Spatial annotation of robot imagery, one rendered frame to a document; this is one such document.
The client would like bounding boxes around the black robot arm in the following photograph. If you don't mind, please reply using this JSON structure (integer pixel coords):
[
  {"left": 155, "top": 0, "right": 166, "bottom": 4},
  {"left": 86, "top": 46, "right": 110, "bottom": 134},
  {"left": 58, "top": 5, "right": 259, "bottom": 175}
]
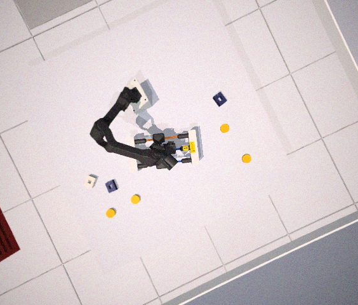
[{"left": 89, "top": 87, "right": 178, "bottom": 170}]

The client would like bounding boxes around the yellow short cylinder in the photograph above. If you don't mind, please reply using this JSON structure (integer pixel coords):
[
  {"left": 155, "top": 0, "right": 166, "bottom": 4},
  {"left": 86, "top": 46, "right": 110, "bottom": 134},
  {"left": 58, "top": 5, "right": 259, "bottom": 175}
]
[
  {"left": 106, "top": 208, "right": 116, "bottom": 218},
  {"left": 131, "top": 195, "right": 140, "bottom": 204},
  {"left": 220, "top": 124, "right": 229, "bottom": 133},
  {"left": 242, "top": 154, "right": 251, "bottom": 163}
]

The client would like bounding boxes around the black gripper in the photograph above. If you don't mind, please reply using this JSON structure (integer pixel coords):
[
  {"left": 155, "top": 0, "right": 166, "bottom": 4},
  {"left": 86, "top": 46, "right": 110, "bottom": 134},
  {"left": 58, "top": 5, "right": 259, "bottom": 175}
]
[{"left": 152, "top": 133, "right": 166, "bottom": 169}]

